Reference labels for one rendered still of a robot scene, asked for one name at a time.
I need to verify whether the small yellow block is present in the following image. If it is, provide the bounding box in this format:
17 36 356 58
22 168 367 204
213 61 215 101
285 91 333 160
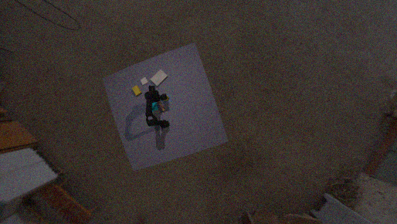
132 86 142 96

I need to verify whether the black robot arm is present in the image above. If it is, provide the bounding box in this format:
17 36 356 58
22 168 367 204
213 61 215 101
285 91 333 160
144 86 169 128

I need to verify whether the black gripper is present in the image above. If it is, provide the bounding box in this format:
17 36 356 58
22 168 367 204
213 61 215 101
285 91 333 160
152 93 167 103

